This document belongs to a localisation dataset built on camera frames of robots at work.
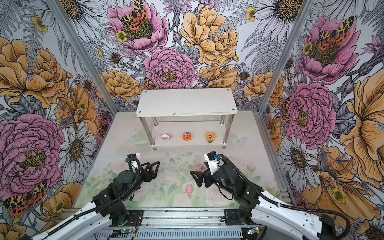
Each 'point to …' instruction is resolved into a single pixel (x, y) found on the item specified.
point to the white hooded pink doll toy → (166, 137)
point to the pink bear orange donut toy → (187, 136)
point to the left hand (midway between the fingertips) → (155, 167)
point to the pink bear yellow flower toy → (210, 137)
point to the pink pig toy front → (189, 189)
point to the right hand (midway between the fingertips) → (199, 173)
